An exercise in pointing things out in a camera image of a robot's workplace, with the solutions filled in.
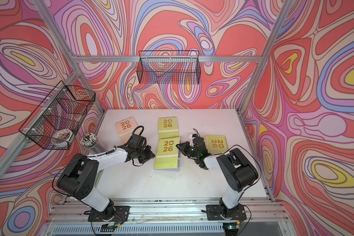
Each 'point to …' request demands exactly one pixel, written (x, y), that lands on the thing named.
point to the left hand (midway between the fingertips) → (157, 155)
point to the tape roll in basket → (64, 134)
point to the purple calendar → (175, 169)
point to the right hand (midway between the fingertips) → (176, 149)
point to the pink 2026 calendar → (125, 129)
